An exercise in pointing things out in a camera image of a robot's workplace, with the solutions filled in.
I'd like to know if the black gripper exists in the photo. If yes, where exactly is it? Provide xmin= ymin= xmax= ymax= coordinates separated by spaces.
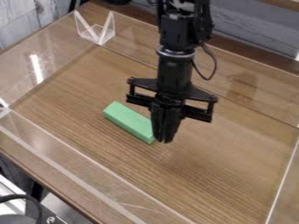
xmin=125 ymin=47 xmax=217 ymax=144

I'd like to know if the black cable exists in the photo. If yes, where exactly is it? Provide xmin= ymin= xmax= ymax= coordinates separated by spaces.
xmin=0 ymin=193 xmax=42 ymax=224

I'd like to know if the black metal frame base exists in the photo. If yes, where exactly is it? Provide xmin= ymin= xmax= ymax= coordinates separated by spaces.
xmin=26 ymin=200 xmax=85 ymax=224

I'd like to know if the clear acrylic corner bracket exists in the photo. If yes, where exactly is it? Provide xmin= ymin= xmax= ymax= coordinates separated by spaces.
xmin=73 ymin=10 xmax=115 ymax=46

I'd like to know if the clear acrylic enclosure wall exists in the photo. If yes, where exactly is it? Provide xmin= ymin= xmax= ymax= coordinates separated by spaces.
xmin=0 ymin=16 xmax=299 ymax=224

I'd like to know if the green rectangular block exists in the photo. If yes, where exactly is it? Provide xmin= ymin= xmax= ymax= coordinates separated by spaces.
xmin=102 ymin=101 xmax=154 ymax=144

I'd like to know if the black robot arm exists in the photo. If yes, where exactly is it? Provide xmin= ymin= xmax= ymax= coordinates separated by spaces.
xmin=125 ymin=0 xmax=217 ymax=144

